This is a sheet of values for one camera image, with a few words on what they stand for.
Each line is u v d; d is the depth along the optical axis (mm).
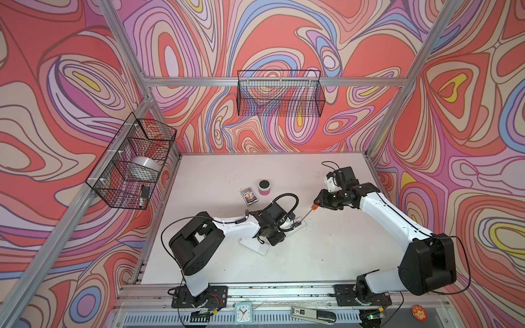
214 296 733
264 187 984
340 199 703
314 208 844
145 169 703
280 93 962
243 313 689
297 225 898
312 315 675
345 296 731
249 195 990
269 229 665
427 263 421
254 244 839
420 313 703
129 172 722
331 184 781
